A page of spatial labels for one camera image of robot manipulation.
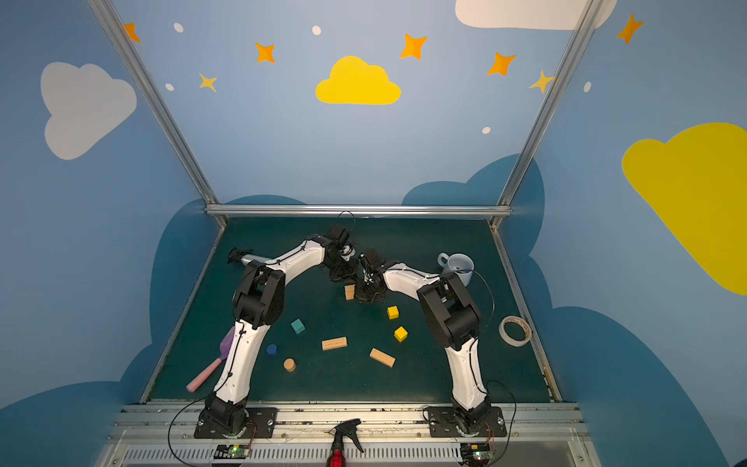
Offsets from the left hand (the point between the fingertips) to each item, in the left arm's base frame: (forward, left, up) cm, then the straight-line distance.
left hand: (362, 278), depth 102 cm
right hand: (-7, +1, -1) cm, 7 cm away
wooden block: (-6, +4, 0) cm, 7 cm away
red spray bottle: (-52, +4, +1) cm, 52 cm away
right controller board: (-50, -30, -3) cm, 59 cm away
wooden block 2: (-23, +8, -2) cm, 24 cm away
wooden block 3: (-27, -7, -1) cm, 28 cm away
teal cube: (-18, +20, 0) cm, 27 cm away
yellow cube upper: (-13, -11, 0) cm, 17 cm away
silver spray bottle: (+9, +46, +1) cm, 47 cm away
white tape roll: (-22, -46, -1) cm, 51 cm away
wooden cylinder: (-30, +19, 0) cm, 36 cm away
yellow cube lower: (-21, -13, 0) cm, 24 cm away
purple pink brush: (-26, +41, -2) cm, 48 cm away
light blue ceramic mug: (+4, -35, +5) cm, 35 cm away
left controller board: (-51, +30, -2) cm, 59 cm away
